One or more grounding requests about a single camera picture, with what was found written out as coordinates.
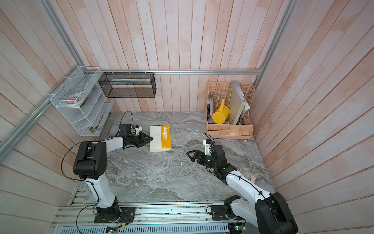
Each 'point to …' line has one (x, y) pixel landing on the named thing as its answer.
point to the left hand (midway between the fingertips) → (152, 139)
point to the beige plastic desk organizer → (221, 90)
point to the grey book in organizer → (210, 110)
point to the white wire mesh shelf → (89, 118)
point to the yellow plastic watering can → (219, 116)
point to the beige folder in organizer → (237, 106)
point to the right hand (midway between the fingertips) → (191, 154)
